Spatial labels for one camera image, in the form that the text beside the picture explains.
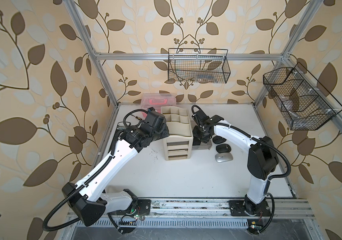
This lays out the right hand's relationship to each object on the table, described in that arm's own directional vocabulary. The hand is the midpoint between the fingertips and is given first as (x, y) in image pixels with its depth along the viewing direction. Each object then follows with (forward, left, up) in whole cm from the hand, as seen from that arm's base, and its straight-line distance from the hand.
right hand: (194, 138), depth 90 cm
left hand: (-5, +16, +19) cm, 25 cm away
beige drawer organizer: (-9, +10, +7) cm, 15 cm away
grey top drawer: (-6, -4, 0) cm, 8 cm away
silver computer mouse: (-9, -18, -9) cm, 22 cm away
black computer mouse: (-4, -19, -8) cm, 20 cm away
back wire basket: (+40, -5, +25) cm, 47 cm away
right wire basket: (+2, -53, +24) cm, 58 cm away
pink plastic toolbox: (+33, +25, +2) cm, 41 cm away
